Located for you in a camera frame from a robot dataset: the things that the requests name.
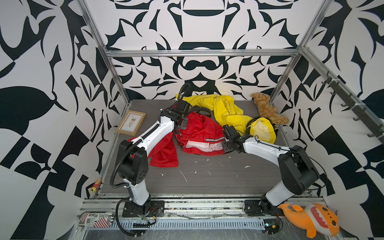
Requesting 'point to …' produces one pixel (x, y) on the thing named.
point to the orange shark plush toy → (315, 218)
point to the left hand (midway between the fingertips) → (177, 119)
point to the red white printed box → (96, 219)
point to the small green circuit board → (271, 226)
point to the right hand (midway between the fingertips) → (226, 142)
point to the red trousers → (199, 135)
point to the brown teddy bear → (266, 109)
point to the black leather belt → (197, 109)
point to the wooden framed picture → (131, 123)
